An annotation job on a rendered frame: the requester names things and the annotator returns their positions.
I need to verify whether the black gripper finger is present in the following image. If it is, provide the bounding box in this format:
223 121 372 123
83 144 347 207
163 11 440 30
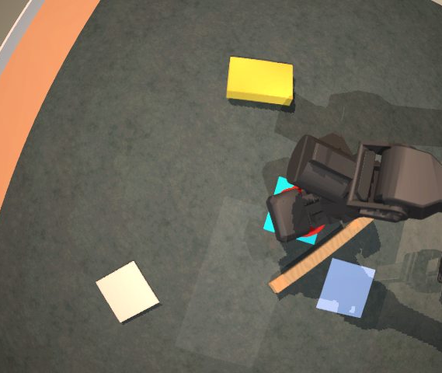
301 189 329 228

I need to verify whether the red cup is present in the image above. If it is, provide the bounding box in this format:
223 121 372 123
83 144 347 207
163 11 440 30
281 186 325 237

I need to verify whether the white flat rectangular card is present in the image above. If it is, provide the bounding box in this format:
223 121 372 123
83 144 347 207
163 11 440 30
96 261 159 322

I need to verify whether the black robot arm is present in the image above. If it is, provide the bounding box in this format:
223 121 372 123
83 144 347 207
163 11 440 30
286 132 442 223

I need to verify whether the yellow rectangular block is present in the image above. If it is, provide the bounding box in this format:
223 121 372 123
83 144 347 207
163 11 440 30
227 57 293 106

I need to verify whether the orange flat bar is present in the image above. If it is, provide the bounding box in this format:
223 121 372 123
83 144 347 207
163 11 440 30
269 218 373 293

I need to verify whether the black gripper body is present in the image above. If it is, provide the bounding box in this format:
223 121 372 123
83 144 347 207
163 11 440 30
266 188 358 242

